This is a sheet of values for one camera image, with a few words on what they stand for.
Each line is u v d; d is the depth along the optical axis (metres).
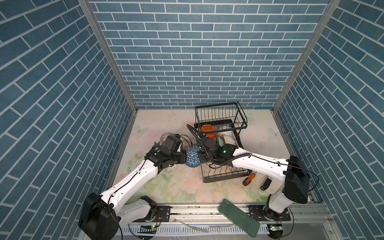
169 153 0.61
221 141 0.90
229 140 0.91
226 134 0.99
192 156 0.83
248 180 0.83
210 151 0.59
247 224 0.71
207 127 1.08
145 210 0.61
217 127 1.06
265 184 0.79
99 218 0.38
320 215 0.77
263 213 0.75
